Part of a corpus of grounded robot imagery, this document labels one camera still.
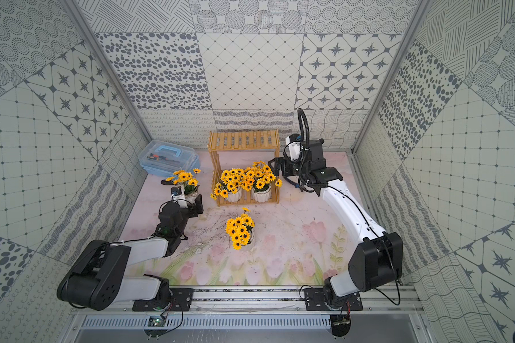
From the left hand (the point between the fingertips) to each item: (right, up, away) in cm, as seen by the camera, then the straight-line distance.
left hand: (196, 196), depth 89 cm
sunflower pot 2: (+21, -10, -15) cm, 28 cm away
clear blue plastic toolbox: (-23, +17, +18) cm, 34 cm away
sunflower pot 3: (+15, +4, -3) cm, 16 cm away
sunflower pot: (-1, +7, -5) cm, 9 cm away
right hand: (+35, +13, -7) cm, 38 cm away
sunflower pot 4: (+27, +7, -1) cm, 28 cm away
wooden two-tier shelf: (+28, +28, +30) cm, 50 cm away
